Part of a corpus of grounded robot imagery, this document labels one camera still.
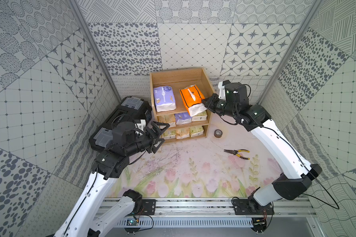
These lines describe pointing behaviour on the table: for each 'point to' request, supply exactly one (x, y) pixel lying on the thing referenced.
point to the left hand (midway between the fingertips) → (167, 128)
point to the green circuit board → (131, 221)
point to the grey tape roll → (218, 133)
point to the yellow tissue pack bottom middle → (183, 133)
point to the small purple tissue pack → (183, 118)
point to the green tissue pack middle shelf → (201, 116)
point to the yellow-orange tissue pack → (168, 119)
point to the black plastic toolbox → (130, 109)
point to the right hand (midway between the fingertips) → (201, 103)
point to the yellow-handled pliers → (235, 152)
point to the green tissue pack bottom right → (195, 131)
